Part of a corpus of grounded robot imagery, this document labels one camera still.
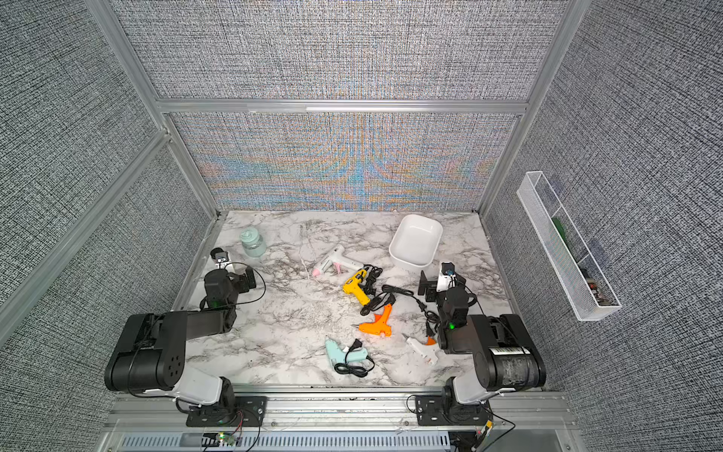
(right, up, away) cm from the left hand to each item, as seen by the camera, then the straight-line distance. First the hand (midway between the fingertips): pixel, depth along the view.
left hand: (238, 266), depth 93 cm
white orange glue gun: (+60, -24, -10) cm, 65 cm away
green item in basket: (+93, +10, -21) cm, 95 cm away
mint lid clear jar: (+2, +7, +7) cm, 11 cm away
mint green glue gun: (+33, -25, -12) cm, 43 cm away
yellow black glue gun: (+38, -7, +3) cm, 39 cm away
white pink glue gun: (+32, +1, +8) cm, 33 cm away
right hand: (+66, +1, -3) cm, 66 cm away
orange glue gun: (+47, -18, -5) cm, 50 cm away
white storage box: (+62, +8, +15) cm, 64 cm away
